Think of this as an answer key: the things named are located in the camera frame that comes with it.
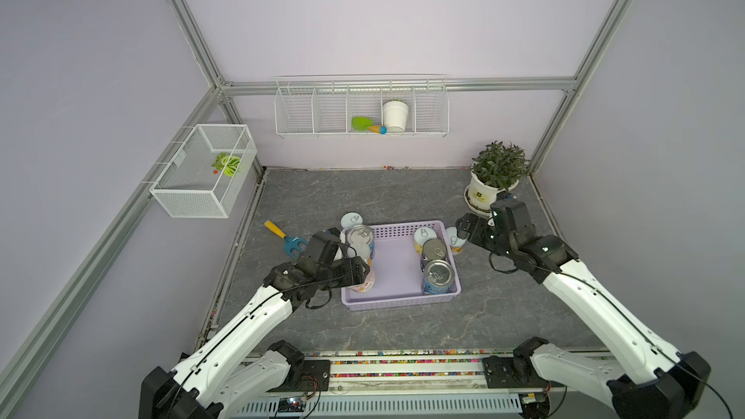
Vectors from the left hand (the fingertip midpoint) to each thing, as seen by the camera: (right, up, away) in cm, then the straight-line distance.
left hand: (358, 273), depth 76 cm
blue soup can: (-1, +10, +13) cm, 16 cm away
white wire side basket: (-44, +26, +5) cm, 51 cm away
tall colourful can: (+1, +5, +6) cm, 8 cm away
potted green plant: (+44, +30, +18) cm, 56 cm away
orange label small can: (+30, +5, +15) cm, 34 cm away
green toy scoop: (-1, +46, +23) cm, 51 cm away
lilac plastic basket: (+12, -5, +13) cm, 18 cm away
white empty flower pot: (+10, +46, +16) cm, 50 cm away
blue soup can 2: (+22, -2, +3) cm, 22 cm away
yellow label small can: (+19, +7, +17) cm, 27 cm away
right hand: (+29, +13, +1) cm, 32 cm away
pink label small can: (+2, -3, -1) cm, 4 cm away
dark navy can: (+21, +5, +9) cm, 24 cm away
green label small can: (-4, +12, +22) cm, 26 cm away
